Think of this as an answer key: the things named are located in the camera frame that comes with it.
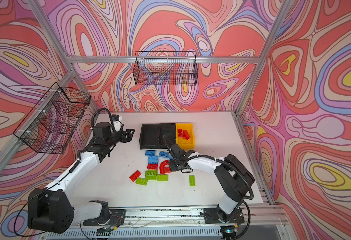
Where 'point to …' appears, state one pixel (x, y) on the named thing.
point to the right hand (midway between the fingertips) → (176, 169)
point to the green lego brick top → (151, 174)
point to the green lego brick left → (141, 181)
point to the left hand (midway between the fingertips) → (131, 128)
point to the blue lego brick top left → (150, 153)
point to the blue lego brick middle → (164, 154)
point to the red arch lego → (164, 167)
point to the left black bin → (149, 136)
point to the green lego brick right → (162, 177)
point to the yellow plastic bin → (183, 143)
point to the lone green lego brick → (192, 180)
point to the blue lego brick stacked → (153, 159)
